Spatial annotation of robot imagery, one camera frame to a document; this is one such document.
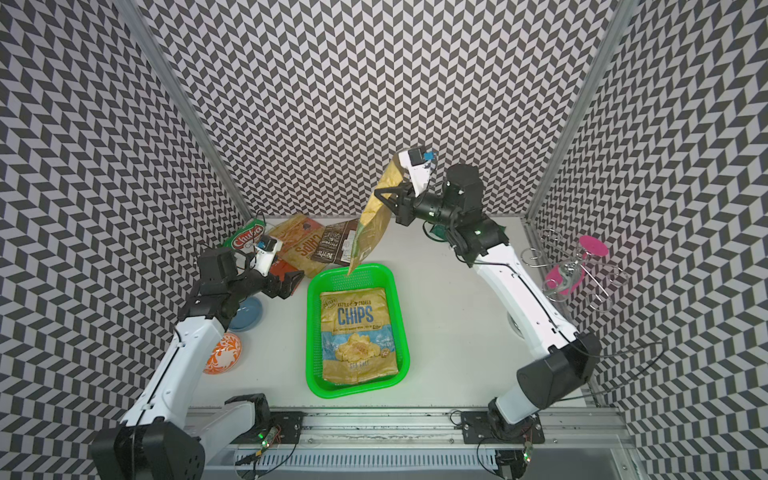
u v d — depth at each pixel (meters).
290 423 0.73
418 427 0.75
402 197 0.57
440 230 1.12
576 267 0.68
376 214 0.63
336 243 1.08
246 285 0.65
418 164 0.53
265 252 0.67
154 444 0.37
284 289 0.71
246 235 1.12
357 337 0.85
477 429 0.72
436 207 0.55
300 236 1.09
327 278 0.91
